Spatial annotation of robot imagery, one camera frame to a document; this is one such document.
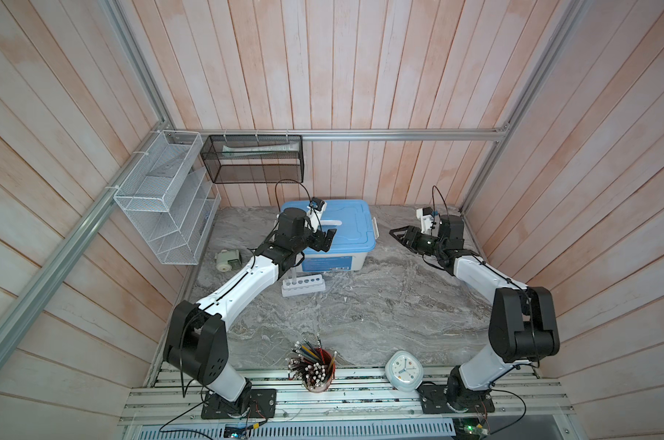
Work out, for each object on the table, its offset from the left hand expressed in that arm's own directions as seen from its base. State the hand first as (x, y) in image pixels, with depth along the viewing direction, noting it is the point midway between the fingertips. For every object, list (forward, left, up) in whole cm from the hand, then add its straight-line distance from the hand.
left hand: (322, 228), depth 83 cm
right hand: (+3, -23, -5) cm, 24 cm away
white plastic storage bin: (-3, -5, -15) cm, 16 cm away
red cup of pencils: (-39, +2, -6) cm, 39 cm away
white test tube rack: (-9, +7, -20) cm, 23 cm away
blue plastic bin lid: (+10, -10, -7) cm, 15 cm away
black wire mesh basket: (+35, +27, +1) cm, 45 cm away
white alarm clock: (-36, -24, -21) cm, 48 cm away
